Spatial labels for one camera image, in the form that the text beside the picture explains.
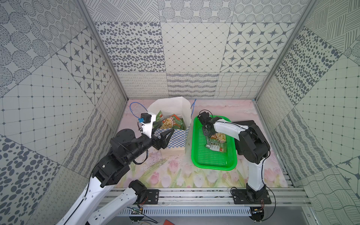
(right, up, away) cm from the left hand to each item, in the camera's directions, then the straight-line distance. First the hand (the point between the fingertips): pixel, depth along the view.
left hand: (165, 122), depth 58 cm
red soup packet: (-1, -2, +37) cm, 37 cm away
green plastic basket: (+21, -26, +31) cm, 45 cm away
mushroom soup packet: (+32, -13, +37) cm, 51 cm away
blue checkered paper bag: (0, +3, +40) cm, 41 cm away
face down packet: (+29, -18, +35) cm, 49 cm away
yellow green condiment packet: (-9, +1, +36) cm, 37 cm away
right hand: (+28, -9, +40) cm, 49 cm away
